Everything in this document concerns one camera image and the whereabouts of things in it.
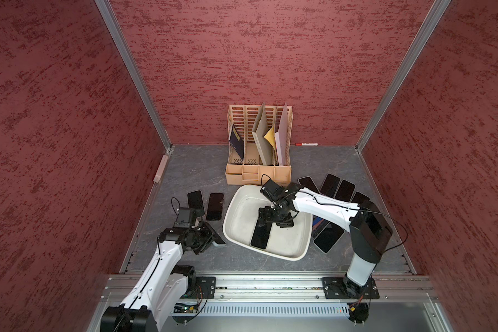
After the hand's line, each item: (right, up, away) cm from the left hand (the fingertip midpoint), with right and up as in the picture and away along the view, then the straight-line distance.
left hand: (217, 241), depth 81 cm
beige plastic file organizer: (+14, +28, +19) cm, 37 cm away
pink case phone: (0, +1, +2) cm, 2 cm away
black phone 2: (-4, +11, +14) cm, 18 cm away
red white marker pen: (+45, +44, +41) cm, 75 cm away
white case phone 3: (+18, +2, +4) cm, 19 cm away
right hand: (+21, +5, +1) cm, 22 cm away
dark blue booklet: (+5, +44, +31) cm, 54 cm away
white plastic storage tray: (+9, +9, +11) cm, 17 cm away
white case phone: (+42, +22, +23) cm, 53 cm away
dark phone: (+54, +20, +22) cm, 62 cm away
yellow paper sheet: (+22, +43, +8) cm, 49 cm away
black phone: (+66, +15, +17) cm, 70 cm away
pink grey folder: (+26, +43, +6) cm, 51 cm away
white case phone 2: (+63, +17, +24) cm, 69 cm away
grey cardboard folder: (+17, +47, +8) cm, 50 cm away
